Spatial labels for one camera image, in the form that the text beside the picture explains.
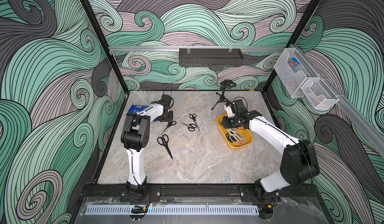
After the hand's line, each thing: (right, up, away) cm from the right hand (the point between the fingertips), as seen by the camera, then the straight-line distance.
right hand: (226, 122), depth 88 cm
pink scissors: (+10, -12, +2) cm, 16 cm away
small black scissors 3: (-19, +2, +16) cm, 25 cm away
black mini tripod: (0, +24, +5) cm, 24 cm away
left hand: (-38, +2, +13) cm, 40 cm away
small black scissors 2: (-21, -4, +10) cm, 24 cm away
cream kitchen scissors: (+5, -9, +2) cm, 11 cm away
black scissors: (+3, -10, +1) cm, 11 cm away
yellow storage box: (+4, -13, -2) cm, 14 cm away
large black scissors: (-39, -12, +4) cm, 41 cm away
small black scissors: (-36, -2, +12) cm, 38 cm away
